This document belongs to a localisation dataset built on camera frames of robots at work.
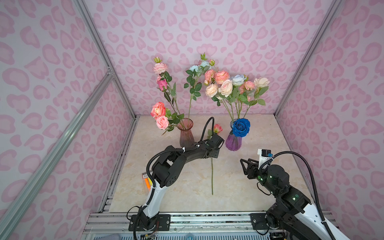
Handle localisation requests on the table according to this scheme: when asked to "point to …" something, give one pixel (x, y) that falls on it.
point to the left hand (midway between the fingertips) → (215, 148)
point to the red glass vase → (186, 139)
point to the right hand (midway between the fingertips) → (243, 160)
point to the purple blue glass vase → (233, 142)
